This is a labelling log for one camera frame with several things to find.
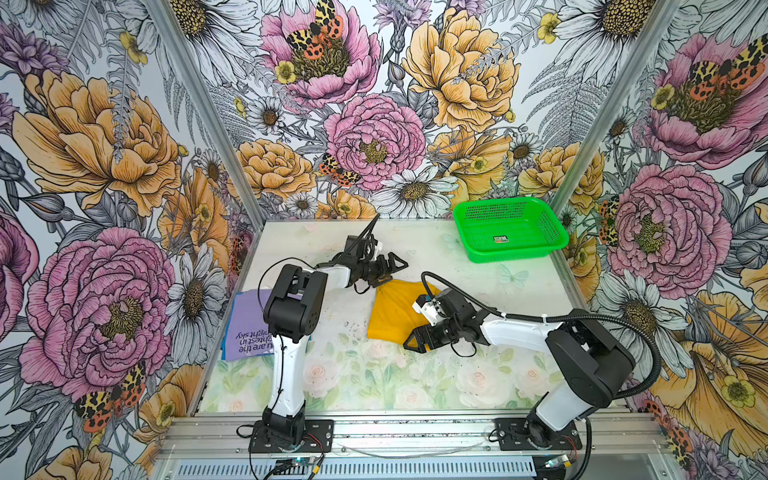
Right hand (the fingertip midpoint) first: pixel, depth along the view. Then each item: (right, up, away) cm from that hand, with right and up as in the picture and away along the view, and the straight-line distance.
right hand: (418, 352), depth 86 cm
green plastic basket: (+39, +37, +35) cm, 64 cm away
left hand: (-5, +20, +14) cm, 25 cm away
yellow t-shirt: (-7, +8, +8) cm, 13 cm away
